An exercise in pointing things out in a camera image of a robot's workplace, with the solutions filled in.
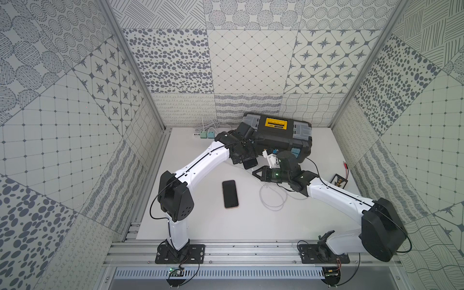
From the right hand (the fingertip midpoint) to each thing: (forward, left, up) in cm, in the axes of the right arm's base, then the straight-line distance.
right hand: (253, 174), depth 81 cm
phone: (+4, +2, +4) cm, 6 cm away
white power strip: (+36, +35, -12) cm, 52 cm away
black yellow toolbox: (+25, -15, +2) cm, 29 cm away
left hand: (+10, +3, +4) cm, 12 cm away
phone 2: (-3, +11, -15) cm, 19 cm away
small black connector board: (+6, -47, -16) cm, 50 cm away
